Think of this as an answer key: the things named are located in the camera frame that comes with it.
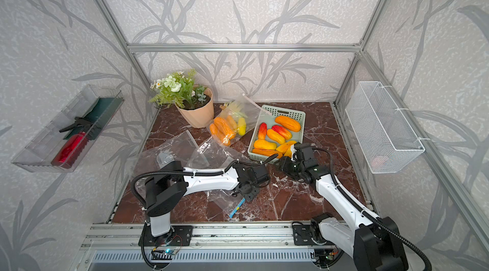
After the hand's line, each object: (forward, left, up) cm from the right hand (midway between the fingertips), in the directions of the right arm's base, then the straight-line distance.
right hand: (276, 164), depth 84 cm
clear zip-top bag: (+14, +50, -8) cm, 53 cm away
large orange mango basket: (+27, -9, -5) cm, 29 cm away
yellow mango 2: (+12, -5, -6) cm, 14 cm away
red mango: (+23, +6, -5) cm, 24 cm away
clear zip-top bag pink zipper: (+30, +21, -5) cm, 37 cm away
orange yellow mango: (+19, -1, -5) cm, 19 cm away
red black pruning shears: (0, +67, +27) cm, 72 cm away
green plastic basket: (+30, +3, -1) cm, 31 cm away
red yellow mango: (+22, -5, -5) cm, 23 cm away
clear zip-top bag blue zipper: (+8, +32, -5) cm, 34 cm away
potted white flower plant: (+35, +43, +4) cm, 55 cm away
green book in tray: (+9, +69, +24) cm, 73 cm away
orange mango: (+20, +26, +1) cm, 32 cm away
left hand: (-9, +12, -10) cm, 18 cm away
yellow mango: (+24, +17, -3) cm, 30 cm away
